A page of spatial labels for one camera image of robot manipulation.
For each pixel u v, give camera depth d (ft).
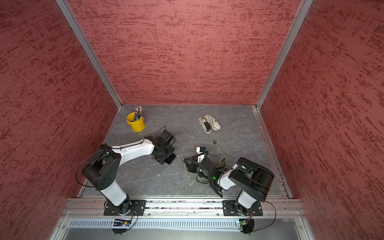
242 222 2.37
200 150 2.60
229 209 2.42
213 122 3.49
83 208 2.48
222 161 2.95
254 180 1.45
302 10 2.37
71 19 2.44
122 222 2.37
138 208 2.43
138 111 3.12
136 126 3.33
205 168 2.00
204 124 3.42
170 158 2.84
